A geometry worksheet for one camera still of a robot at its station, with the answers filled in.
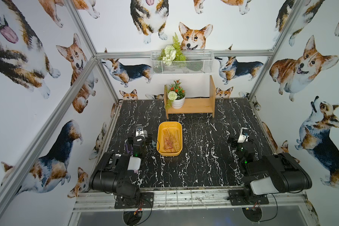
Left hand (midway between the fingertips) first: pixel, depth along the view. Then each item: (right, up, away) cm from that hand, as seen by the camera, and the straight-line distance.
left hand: (139, 128), depth 92 cm
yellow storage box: (+20, -8, +6) cm, 22 cm away
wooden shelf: (+36, +16, +16) cm, 42 cm away
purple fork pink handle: (+1, -9, -19) cm, 21 cm away
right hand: (+66, -1, -4) cm, 67 cm away
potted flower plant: (+24, +22, +3) cm, 33 cm away
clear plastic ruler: (+22, -5, +9) cm, 25 cm away
